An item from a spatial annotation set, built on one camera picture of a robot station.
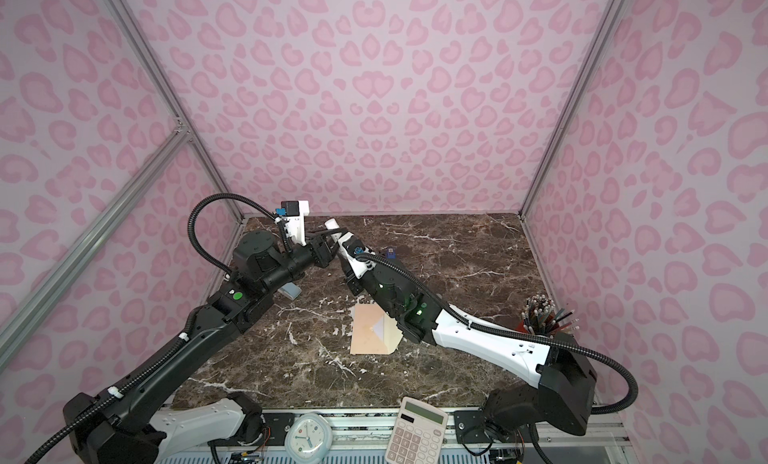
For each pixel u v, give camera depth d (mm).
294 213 581
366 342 878
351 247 543
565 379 396
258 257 497
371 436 723
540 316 749
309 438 692
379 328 905
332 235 639
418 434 705
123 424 380
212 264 522
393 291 510
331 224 641
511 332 466
